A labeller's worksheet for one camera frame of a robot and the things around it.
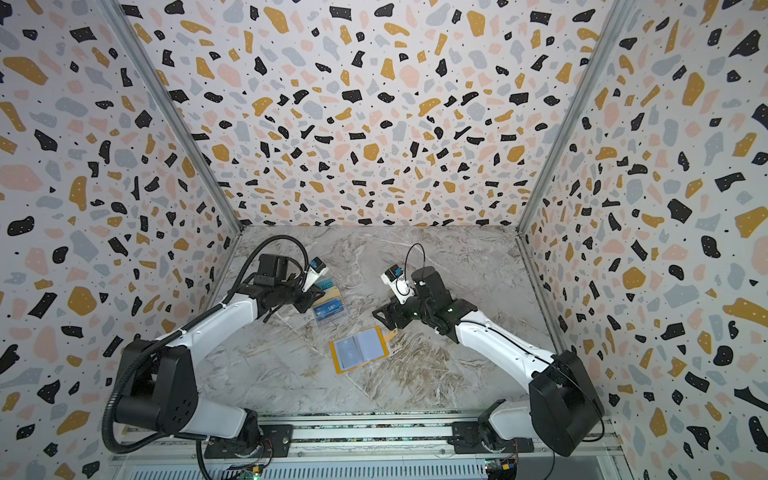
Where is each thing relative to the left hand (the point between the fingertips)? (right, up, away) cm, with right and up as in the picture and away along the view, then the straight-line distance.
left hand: (323, 284), depth 87 cm
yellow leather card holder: (+10, -20, +2) cm, 23 cm away
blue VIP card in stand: (0, -8, +7) cm, 11 cm away
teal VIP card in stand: (-2, -1, +10) cm, 10 cm away
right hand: (+17, -4, -8) cm, 20 cm away
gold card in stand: (0, -4, +8) cm, 9 cm away
